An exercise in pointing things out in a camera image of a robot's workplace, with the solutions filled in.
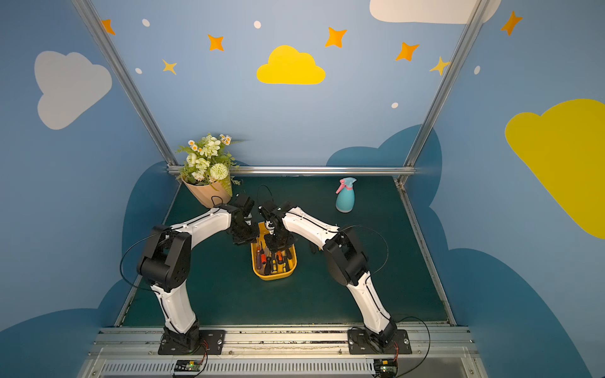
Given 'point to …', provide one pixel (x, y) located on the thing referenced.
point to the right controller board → (385, 368)
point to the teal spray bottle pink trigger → (345, 198)
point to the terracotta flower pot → (209, 195)
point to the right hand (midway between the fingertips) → (277, 248)
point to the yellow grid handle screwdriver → (313, 248)
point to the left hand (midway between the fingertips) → (257, 237)
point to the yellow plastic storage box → (260, 242)
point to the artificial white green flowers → (209, 160)
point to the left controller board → (187, 365)
